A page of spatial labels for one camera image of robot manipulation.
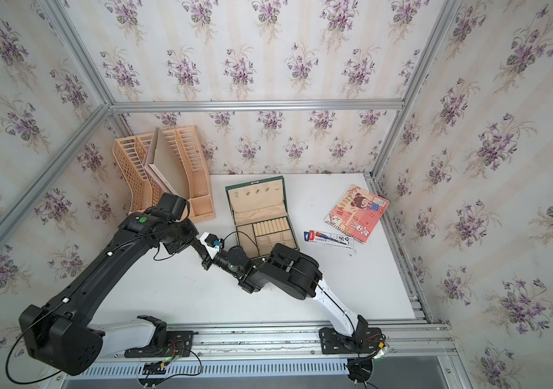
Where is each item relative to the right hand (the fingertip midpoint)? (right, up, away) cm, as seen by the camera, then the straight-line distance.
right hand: (196, 241), depth 81 cm
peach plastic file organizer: (-35, +19, +33) cm, 52 cm away
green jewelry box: (+21, +7, +17) cm, 28 cm away
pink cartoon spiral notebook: (+63, +8, +24) cm, 68 cm away
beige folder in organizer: (-21, +31, +19) cm, 42 cm away
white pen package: (+49, -2, +15) cm, 51 cm away
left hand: (+3, +1, -3) cm, 5 cm away
